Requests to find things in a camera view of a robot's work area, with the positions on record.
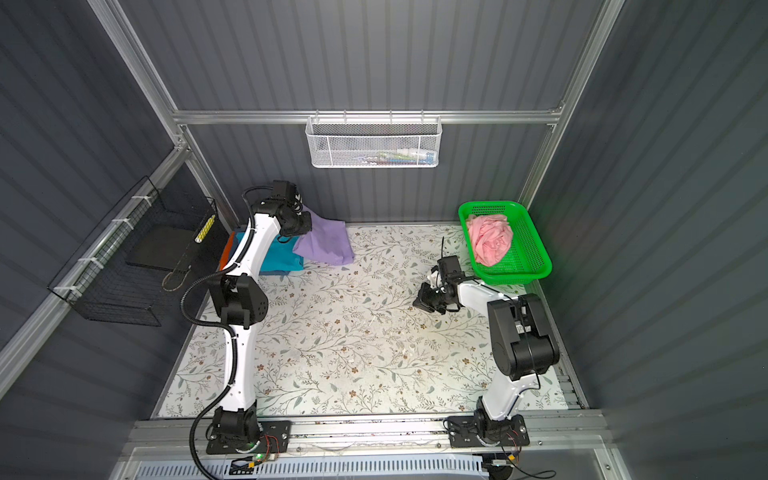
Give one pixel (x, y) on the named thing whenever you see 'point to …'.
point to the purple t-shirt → (326, 243)
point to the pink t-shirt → (492, 235)
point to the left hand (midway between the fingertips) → (304, 226)
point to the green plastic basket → (528, 257)
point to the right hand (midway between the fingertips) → (417, 304)
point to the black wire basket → (125, 271)
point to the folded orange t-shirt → (226, 251)
